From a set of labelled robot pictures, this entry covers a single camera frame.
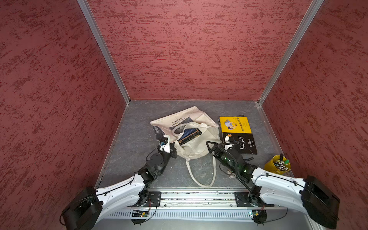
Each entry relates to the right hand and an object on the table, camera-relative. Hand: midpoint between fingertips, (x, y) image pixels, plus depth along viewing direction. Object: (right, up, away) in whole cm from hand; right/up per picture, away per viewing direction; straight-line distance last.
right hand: (207, 148), depth 81 cm
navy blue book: (-12, +8, +14) cm, 20 cm away
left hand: (-19, +5, -3) cm, 20 cm away
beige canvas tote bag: (-21, +13, +12) cm, 27 cm away
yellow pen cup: (+36, -6, -9) cm, 37 cm away
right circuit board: (+25, -32, -10) cm, 42 cm away
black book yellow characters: (+26, +3, +11) cm, 29 cm away
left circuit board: (-37, -32, -9) cm, 49 cm away
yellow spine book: (+23, +12, +22) cm, 34 cm away
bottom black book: (-10, +4, +16) cm, 19 cm away
